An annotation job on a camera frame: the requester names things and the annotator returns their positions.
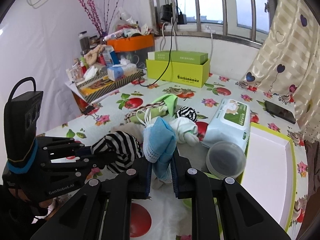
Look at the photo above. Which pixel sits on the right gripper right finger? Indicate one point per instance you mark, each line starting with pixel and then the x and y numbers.
pixel 190 183

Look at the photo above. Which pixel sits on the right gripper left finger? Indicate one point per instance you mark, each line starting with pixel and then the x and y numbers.
pixel 134 183

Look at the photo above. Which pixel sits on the black white striped sock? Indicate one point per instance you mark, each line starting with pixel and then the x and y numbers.
pixel 117 151

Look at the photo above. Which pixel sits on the blue face mask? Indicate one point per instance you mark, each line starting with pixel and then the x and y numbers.
pixel 159 143

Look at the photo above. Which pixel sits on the person's left hand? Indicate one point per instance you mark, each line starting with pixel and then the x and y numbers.
pixel 21 195

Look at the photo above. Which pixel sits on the green round sponge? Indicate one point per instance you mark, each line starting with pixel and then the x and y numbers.
pixel 187 202

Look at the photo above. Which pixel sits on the white grey sock pair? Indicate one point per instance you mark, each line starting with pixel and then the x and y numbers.
pixel 157 183

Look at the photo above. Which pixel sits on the clear round lidded container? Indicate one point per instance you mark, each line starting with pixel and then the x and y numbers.
pixel 226 159

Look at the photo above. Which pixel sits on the white green baby sock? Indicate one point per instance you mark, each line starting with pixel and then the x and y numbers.
pixel 186 131

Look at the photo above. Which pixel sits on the beige rolled sock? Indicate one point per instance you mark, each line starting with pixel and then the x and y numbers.
pixel 133 129

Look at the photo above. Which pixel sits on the floral fruit tablecloth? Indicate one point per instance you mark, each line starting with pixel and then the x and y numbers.
pixel 162 215

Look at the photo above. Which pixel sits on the small striped rolled sock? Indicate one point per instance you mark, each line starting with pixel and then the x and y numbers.
pixel 187 112

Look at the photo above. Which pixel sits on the wet wipes pack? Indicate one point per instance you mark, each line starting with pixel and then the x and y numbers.
pixel 230 123

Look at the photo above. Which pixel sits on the striped flat gift box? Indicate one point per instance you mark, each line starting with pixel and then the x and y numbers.
pixel 100 85

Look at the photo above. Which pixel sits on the white tray green rim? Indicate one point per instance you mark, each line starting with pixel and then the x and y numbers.
pixel 269 175

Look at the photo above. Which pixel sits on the green towel with trim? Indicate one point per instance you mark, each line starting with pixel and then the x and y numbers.
pixel 162 106

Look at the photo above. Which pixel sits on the blue tissue box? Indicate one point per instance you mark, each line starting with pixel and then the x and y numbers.
pixel 119 71

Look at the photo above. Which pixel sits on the yellow-green cardboard box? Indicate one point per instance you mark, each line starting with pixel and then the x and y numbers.
pixel 183 67

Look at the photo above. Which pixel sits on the black smartphone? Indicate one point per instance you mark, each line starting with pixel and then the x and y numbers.
pixel 280 112

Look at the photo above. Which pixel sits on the dark jar with lid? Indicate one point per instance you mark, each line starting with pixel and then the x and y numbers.
pixel 84 42

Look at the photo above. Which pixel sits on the orange storage box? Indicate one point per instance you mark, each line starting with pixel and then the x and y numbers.
pixel 132 43

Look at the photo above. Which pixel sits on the beige heart pattern curtain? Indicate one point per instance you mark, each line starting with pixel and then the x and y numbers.
pixel 288 64

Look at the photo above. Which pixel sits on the purple flower branches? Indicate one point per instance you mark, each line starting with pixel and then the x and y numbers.
pixel 100 14

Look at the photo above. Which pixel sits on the black charger on sill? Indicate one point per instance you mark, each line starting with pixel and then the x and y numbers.
pixel 166 14

